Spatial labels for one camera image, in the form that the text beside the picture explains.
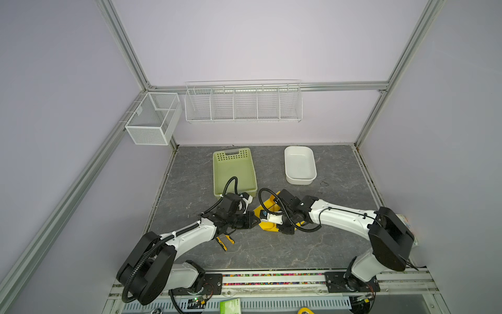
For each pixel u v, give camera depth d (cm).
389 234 49
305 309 68
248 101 99
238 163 111
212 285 73
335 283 74
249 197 82
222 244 83
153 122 102
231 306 68
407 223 86
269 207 74
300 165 110
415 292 72
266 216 74
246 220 74
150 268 41
